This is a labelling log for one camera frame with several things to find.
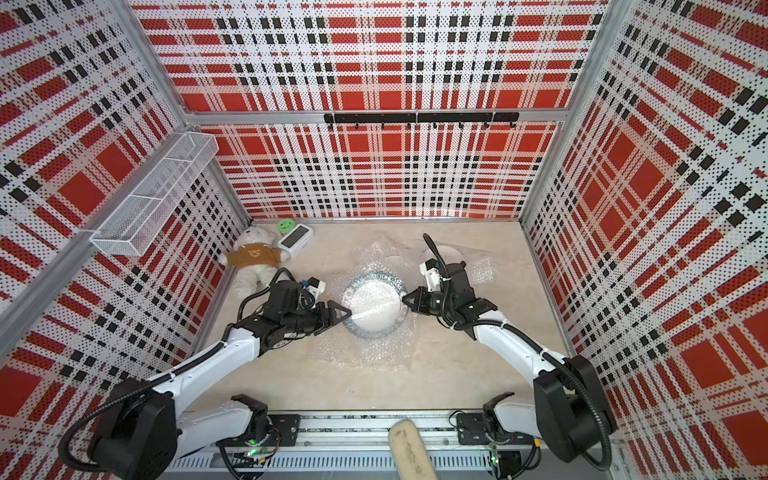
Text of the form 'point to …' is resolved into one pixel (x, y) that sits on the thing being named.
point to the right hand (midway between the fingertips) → (406, 299)
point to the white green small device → (297, 240)
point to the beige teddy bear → (255, 258)
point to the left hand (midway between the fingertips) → (348, 316)
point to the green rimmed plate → (375, 300)
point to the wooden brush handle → (409, 452)
